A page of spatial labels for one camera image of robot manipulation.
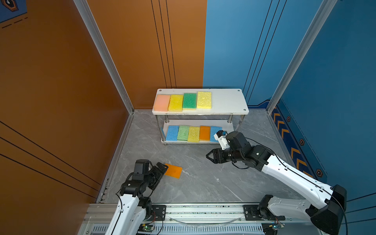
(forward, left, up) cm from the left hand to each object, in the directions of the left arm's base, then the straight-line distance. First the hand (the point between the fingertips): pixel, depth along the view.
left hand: (165, 170), depth 81 cm
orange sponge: (+2, -4, -5) cm, 7 cm away
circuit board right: (-25, -54, -6) cm, 60 cm away
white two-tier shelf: (+19, -17, +26) cm, 36 cm away
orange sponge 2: (+25, -23, +2) cm, 34 cm away
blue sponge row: (+29, -30, +1) cm, 41 cm away
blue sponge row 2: (+25, -2, +1) cm, 25 cm away
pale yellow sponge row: (+25, -16, +1) cm, 29 cm away
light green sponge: (+25, -9, +2) cm, 27 cm away
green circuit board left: (-25, +7, -8) cm, 27 cm away
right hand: (+2, -23, +14) cm, 27 cm away
